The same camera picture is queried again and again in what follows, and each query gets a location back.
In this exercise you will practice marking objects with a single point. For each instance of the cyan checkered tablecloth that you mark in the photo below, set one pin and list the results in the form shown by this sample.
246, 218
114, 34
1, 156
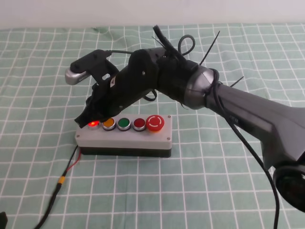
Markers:
210, 181

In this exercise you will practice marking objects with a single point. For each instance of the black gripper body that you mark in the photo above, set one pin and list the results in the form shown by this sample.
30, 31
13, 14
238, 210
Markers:
134, 81

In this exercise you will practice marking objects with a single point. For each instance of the black object at corner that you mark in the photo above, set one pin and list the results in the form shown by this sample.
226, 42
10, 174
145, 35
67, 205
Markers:
3, 220

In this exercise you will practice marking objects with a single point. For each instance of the green push button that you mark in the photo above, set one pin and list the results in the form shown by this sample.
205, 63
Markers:
124, 124

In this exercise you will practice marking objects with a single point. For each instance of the yellow push button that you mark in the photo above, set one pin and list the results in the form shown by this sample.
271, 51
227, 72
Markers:
109, 125

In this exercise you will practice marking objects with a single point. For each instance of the red emergency stop button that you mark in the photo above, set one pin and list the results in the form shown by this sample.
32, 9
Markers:
155, 123

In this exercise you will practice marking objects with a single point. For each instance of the dark red push button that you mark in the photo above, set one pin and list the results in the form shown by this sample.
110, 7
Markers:
139, 125

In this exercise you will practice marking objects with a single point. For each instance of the grey black button switch box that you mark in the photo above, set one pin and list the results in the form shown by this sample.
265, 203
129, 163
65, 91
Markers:
126, 143

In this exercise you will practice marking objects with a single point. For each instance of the lit red indicator button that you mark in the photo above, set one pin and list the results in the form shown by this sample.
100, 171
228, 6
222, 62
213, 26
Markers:
93, 125

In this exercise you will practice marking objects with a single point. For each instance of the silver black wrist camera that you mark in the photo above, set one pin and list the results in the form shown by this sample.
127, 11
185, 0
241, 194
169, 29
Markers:
94, 64

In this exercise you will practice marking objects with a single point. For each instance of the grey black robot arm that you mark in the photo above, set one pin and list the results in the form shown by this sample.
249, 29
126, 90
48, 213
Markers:
280, 128

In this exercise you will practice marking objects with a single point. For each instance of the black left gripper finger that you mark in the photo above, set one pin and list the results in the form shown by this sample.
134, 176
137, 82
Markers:
91, 110

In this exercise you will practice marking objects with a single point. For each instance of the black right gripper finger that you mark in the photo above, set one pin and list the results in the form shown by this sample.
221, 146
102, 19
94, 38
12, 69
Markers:
104, 112

